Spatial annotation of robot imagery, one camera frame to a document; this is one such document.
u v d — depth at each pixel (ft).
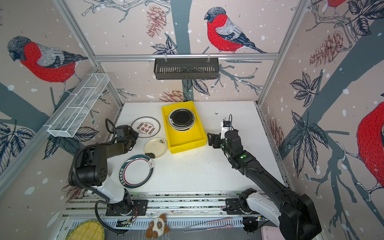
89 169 1.53
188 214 2.39
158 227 2.16
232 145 1.94
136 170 2.83
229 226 2.19
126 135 2.56
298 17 2.48
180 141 3.14
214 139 2.34
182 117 3.54
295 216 1.25
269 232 2.16
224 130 2.34
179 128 3.30
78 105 2.56
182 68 3.50
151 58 6.39
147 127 3.48
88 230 2.20
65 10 2.38
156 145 3.19
